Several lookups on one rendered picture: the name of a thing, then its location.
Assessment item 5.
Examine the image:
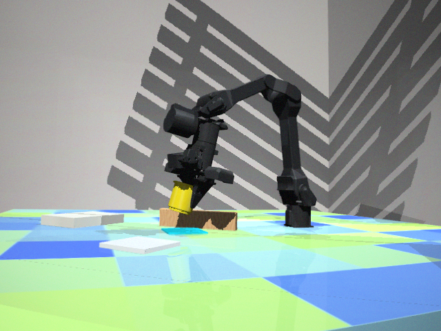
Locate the yellow cup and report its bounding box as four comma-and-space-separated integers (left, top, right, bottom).
168, 181, 193, 215

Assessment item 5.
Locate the white flat slab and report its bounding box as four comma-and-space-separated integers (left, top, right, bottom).
99, 237, 181, 254

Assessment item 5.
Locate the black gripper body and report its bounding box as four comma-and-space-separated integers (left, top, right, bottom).
164, 141, 234, 184

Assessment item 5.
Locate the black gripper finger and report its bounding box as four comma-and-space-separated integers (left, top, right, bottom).
177, 175, 193, 185
190, 177, 216, 209

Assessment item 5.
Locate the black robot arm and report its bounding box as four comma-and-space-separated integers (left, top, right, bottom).
163, 74, 317, 228

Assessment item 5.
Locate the light brown wooden beam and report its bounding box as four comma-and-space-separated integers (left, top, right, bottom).
158, 208, 238, 231

